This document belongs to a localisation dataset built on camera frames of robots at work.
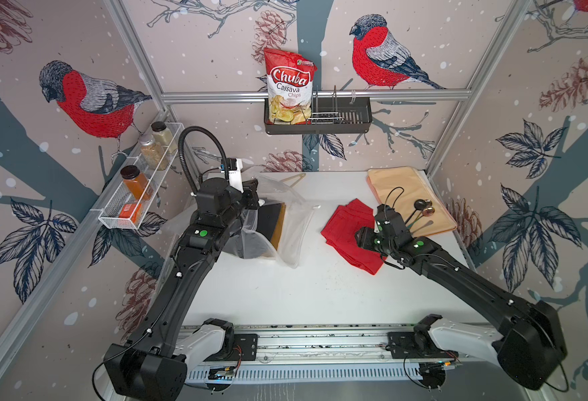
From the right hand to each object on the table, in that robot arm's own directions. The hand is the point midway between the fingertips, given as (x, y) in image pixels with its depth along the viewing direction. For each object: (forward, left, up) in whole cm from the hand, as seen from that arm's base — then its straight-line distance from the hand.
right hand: (356, 232), depth 83 cm
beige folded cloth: (+34, -29, -16) cm, 47 cm away
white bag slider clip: (+8, +13, +3) cm, 16 cm away
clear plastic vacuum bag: (+12, +21, -11) cm, 27 cm away
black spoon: (+23, -32, -14) cm, 41 cm away
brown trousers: (+6, +29, -13) cm, 32 cm away
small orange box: (-7, +65, +19) cm, 68 cm away
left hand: (+5, +30, +21) cm, 37 cm away
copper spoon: (+19, -34, -13) cm, 41 cm away
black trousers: (-5, +38, 0) cm, 38 cm away
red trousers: (+10, +3, -16) cm, 19 cm away
